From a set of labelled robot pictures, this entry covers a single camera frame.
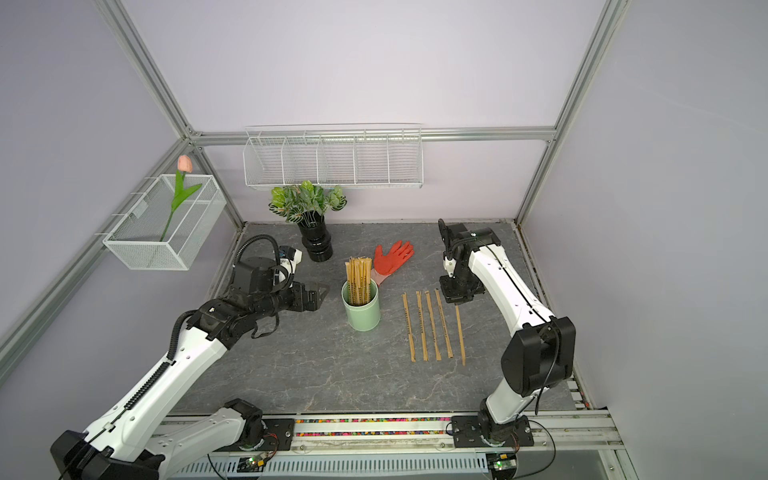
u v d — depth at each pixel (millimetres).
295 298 650
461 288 709
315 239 1022
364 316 866
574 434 748
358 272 829
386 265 1104
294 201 944
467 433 736
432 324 927
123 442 382
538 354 434
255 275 542
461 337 799
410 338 893
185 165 800
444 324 927
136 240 669
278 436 733
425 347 876
